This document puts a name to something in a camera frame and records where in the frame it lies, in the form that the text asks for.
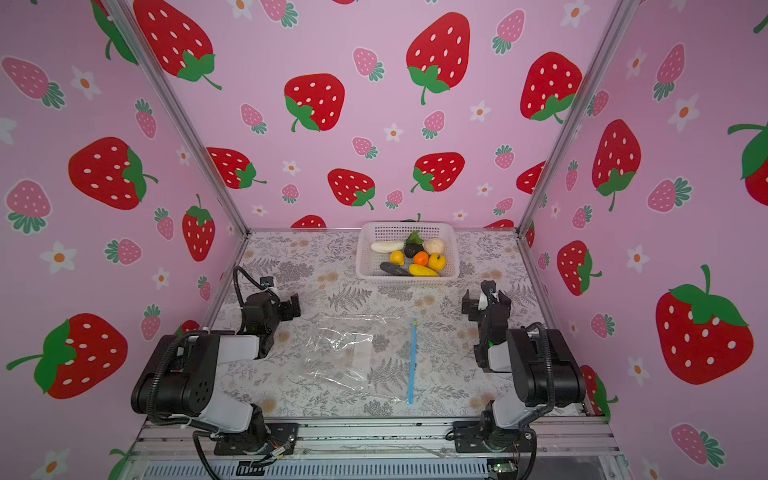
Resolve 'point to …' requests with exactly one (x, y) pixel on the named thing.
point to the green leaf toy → (414, 238)
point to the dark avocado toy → (410, 249)
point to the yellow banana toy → (421, 271)
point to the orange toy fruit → (421, 258)
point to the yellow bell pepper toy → (437, 261)
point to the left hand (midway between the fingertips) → (282, 295)
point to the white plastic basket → (368, 261)
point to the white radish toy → (387, 246)
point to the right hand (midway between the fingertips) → (485, 291)
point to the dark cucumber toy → (394, 269)
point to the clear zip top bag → (364, 354)
